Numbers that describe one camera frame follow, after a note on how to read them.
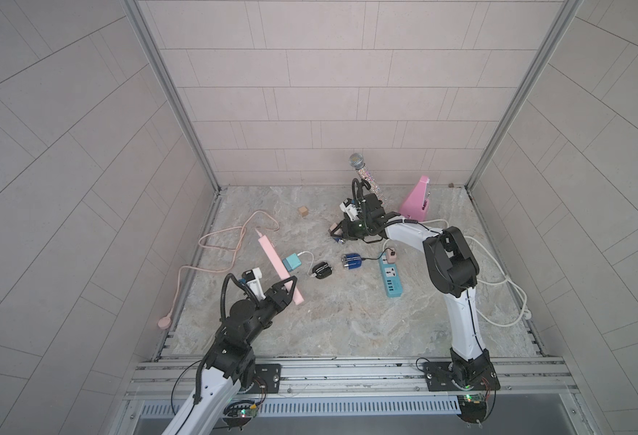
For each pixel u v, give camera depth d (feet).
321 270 2.89
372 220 2.58
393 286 2.83
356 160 2.84
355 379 2.37
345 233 2.80
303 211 3.49
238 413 2.14
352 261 3.00
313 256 3.08
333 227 3.05
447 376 2.32
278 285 2.30
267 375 2.35
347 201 2.99
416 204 3.29
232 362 1.87
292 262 2.47
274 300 2.20
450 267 1.84
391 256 2.87
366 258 3.09
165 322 2.68
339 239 3.16
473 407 2.20
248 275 2.32
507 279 3.05
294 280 2.42
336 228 2.99
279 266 2.47
